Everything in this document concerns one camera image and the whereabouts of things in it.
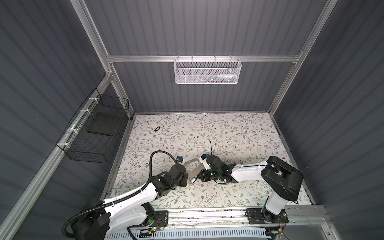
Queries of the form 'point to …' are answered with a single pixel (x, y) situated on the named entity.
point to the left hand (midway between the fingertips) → (186, 175)
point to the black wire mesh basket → (89, 136)
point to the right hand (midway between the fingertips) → (198, 177)
